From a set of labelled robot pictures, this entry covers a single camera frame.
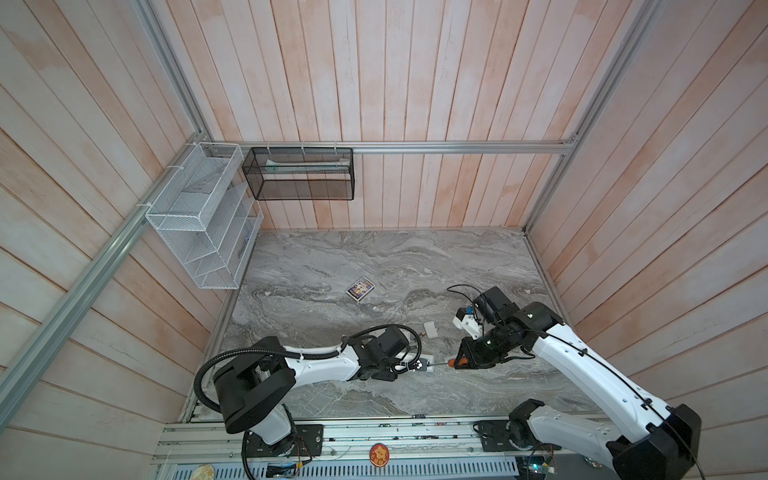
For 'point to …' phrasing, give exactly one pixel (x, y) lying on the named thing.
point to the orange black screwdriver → (450, 363)
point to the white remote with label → (426, 363)
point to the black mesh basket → (301, 173)
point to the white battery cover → (431, 330)
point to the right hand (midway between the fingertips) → (458, 363)
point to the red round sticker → (379, 455)
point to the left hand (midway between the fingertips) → (389, 359)
